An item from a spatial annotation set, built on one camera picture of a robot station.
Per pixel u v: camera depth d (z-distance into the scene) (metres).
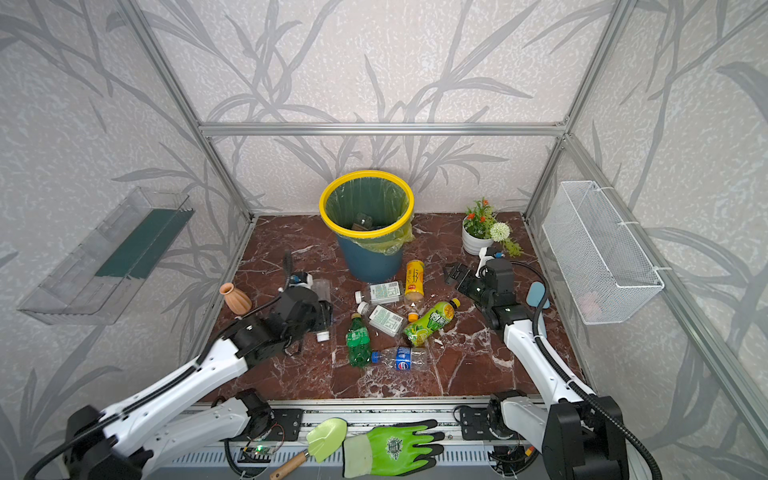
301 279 0.69
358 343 0.84
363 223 1.01
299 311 0.58
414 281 0.96
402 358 0.81
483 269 0.74
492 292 0.63
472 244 1.04
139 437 0.41
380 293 0.94
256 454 0.72
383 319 0.89
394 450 0.69
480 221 0.99
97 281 0.64
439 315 0.87
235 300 0.87
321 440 0.72
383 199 0.96
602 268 0.63
